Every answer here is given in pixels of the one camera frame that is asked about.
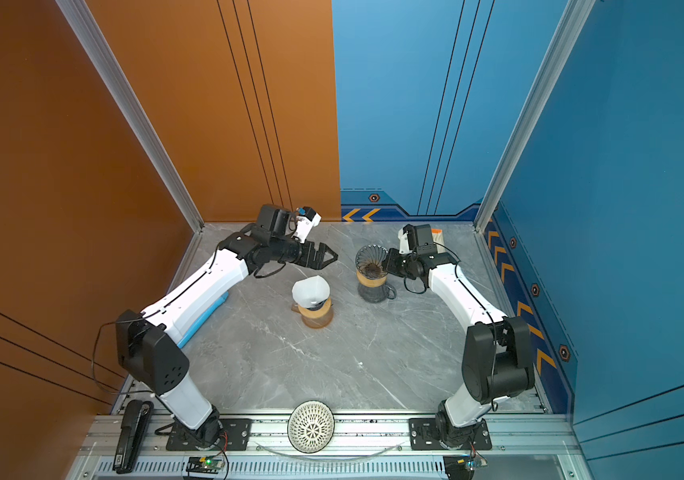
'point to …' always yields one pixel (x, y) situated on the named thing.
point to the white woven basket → (311, 426)
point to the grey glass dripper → (369, 261)
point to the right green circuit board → (462, 467)
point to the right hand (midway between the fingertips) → (382, 262)
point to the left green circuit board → (205, 465)
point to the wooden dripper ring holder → (316, 314)
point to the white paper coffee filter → (311, 291)
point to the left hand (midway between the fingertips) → (328, 251)
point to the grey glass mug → (377, 294)
